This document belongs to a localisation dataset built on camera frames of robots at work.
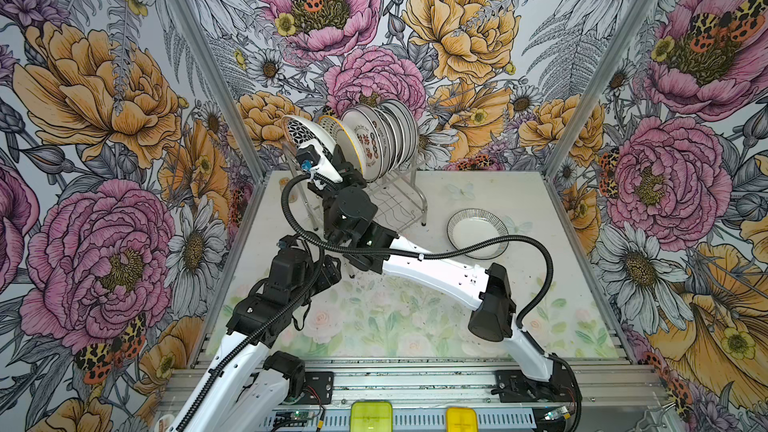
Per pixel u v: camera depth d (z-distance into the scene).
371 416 0.69
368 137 0.76
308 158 0.51
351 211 0.47
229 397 0.45
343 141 0.68
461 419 0.71
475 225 1.05
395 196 1.08
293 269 0.55
